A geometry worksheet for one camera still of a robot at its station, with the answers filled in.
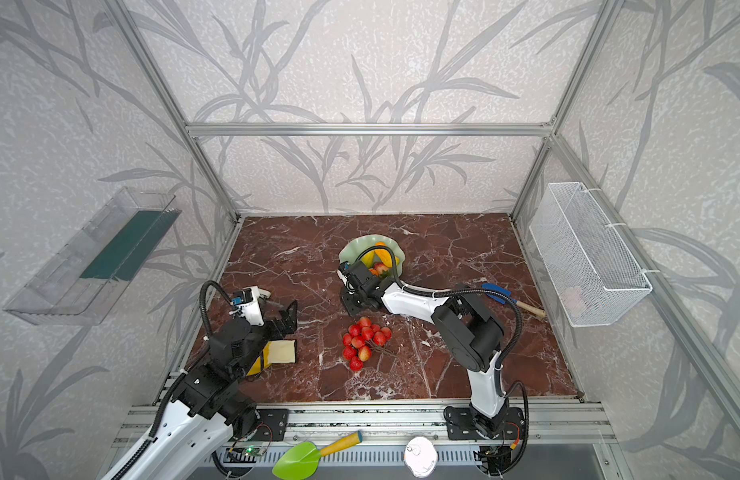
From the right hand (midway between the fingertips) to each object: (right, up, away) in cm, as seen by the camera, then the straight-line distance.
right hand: (348, 291), depth 92 cm
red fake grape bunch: (+4, -13, -10) cm, 17 cm away
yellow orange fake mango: (+11, +11, +8) cm, 17 cm away
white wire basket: (+56, +10, -31) cm, 64 cm away
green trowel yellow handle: (-8, -36, -23) cm, 43 cm away
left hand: (-13, +1, -16) cm, 21 cm away
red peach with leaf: (+9, +7, +5) cm, 12 cm away
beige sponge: (-18, -16, -8) cm, 25 cm away
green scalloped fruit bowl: (-1, +12, +13) cm, 17 cm away
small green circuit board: (-20, -34, -22) cm, 45 cm away
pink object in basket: (+59, +2, -19) cm, 62 cm away
